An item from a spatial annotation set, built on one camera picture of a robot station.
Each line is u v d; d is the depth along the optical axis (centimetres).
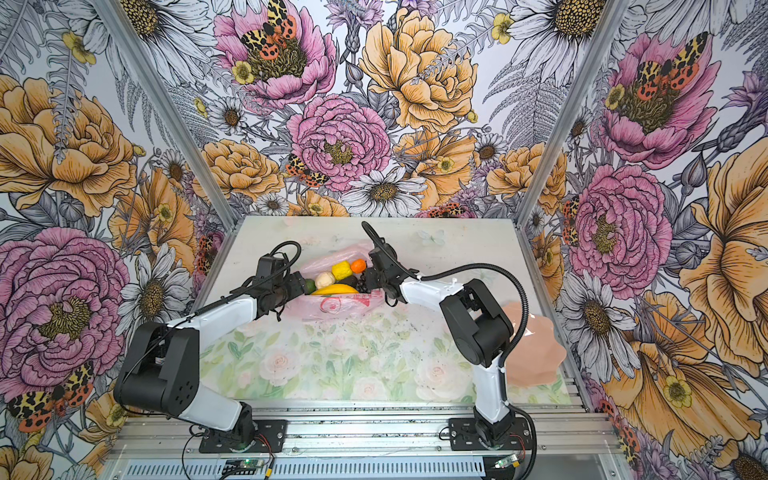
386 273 76
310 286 97
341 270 101
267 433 74
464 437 73
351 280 99
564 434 76
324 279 98
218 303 58
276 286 77
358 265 102
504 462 72
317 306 87
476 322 53
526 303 50
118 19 72
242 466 71
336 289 97
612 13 72
